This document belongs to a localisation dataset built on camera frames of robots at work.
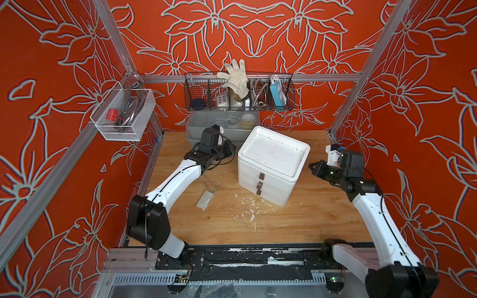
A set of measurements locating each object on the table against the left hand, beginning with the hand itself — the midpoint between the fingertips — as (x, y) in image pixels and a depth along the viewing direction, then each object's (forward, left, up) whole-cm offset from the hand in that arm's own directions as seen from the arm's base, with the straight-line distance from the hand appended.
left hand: (236, 145), depth 82 cm
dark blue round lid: (+28, +23, +2) cm, 36 cm away
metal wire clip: (-7, +14, -22) cm, 27 cm away
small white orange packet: (-17, +15, -24) cm, 33 cm away
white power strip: (+24, +9, +7) cm, 26 cm away
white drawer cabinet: (-10, -14, 0) cm, 17 cm away
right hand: (-8, -30, -1) cm, 31 cm away
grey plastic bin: (+20, +2, -4) cm, 20 cm away
